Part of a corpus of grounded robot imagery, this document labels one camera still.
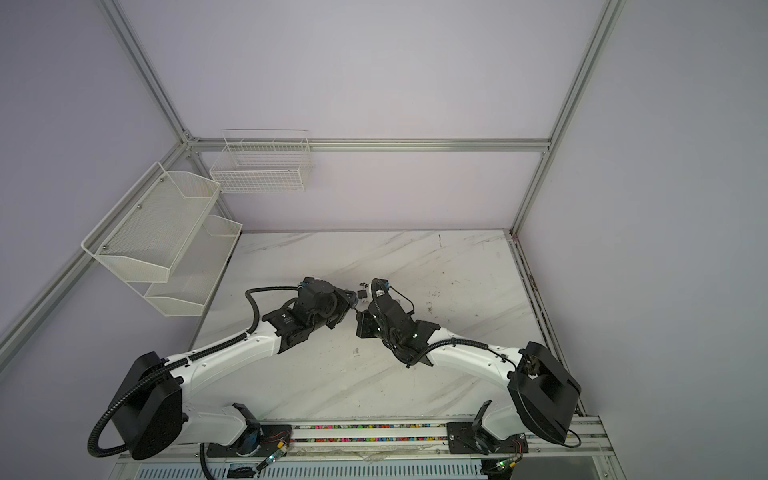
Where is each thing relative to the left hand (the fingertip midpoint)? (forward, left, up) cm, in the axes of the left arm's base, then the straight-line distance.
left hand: (356, 297), depth 83 cm
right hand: (-6, 0, -1) cm, 6 cm away
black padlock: (+11, 0, -15) cm, 19 cm away
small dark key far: (+16, 0, -15) cm, 22 cm away
